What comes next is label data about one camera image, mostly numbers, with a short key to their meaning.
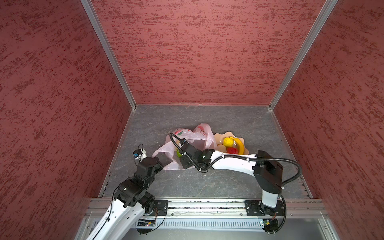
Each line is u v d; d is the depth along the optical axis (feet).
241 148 3.01
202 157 1.99
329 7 2.34
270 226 2.33
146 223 2.35
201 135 2.58
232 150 2.92
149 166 1.80
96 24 2.53
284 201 2.32
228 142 3.01
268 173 1.49
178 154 2.11
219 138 3.20
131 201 1.62
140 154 2.16
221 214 2.40
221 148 2.96
